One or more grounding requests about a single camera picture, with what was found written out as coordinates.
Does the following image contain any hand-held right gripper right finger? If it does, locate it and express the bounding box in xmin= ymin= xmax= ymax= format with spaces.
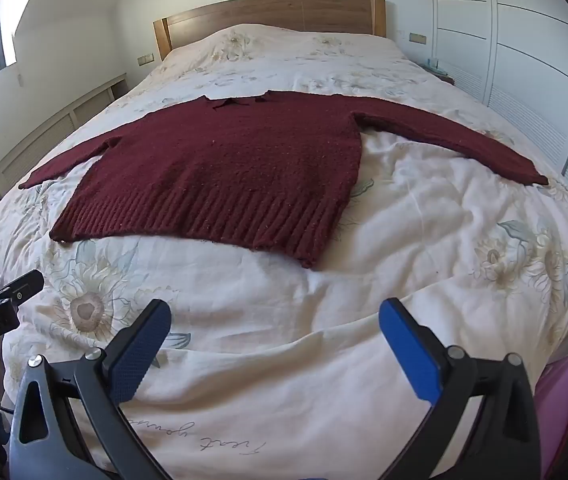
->
xmin=379 ymin=297 xmax=542 ymax=480

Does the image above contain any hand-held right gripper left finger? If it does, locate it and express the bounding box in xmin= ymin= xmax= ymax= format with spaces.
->
xmin=6 ymin=299 xmax=172 ymax=480

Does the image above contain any maroon knit sweater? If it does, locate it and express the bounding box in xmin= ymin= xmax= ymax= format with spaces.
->
xmin=18 ymin=89 xmax=549 ymax=269

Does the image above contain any floral white bed blanket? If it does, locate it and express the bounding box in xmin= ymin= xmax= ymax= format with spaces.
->
xmin=0 ymin=22 xmax=568 ymax=480

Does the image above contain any pink plastic object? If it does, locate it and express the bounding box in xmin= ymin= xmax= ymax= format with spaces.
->
xmin=534 ymin=349 xmax=568 ymax=472

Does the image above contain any dark nightstand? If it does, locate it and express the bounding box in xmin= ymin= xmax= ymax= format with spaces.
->
xmin=424 ymin=57 xmax=457 ymax=87

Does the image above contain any white wardrobe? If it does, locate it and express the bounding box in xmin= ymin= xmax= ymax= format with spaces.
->
xmin=428 ymin=0 xmax=568 ymax=331

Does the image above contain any wooden headboard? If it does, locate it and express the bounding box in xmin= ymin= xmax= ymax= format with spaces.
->
xmin=153 ymin=0 xmax=387 ymax=62

